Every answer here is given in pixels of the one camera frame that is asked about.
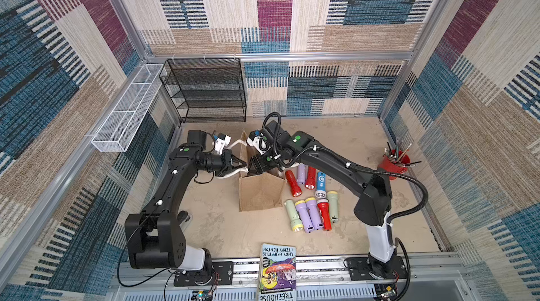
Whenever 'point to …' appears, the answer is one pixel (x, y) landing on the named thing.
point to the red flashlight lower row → (323, 205)
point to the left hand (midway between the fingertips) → (245, 165)
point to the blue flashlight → (321, 185)
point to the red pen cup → (396, 160)
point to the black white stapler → (183, 218)
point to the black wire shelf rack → (206, 90)
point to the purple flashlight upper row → (301, 174)
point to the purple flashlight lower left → (305, 218)
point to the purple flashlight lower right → (312, 205)
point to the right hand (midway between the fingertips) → (258, 169)
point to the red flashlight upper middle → (311, 178)
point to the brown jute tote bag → (262, 191)
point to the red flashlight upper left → (295, 188)
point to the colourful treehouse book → (278, 272)
